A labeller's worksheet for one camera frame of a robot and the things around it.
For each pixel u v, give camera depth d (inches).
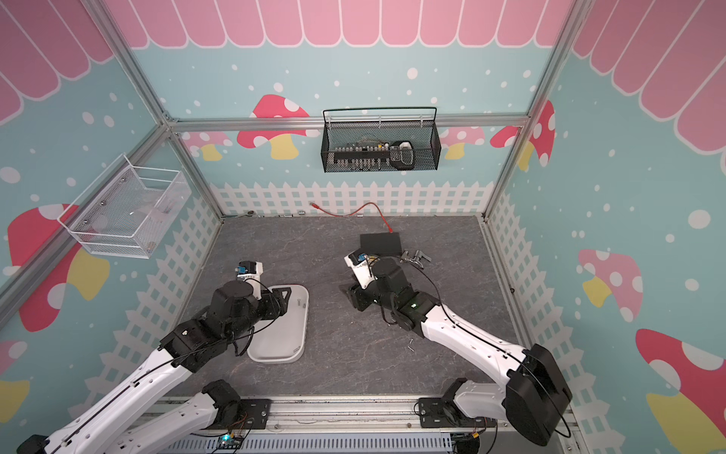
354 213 49.0
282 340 31.9
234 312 21.6
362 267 26.0
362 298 26.7
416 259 41.6
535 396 15.8
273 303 25.4
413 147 36.2
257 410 29.4
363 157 35.2
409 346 33.6
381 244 45.1
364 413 29.9
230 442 28.6
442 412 25.9
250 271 25.0
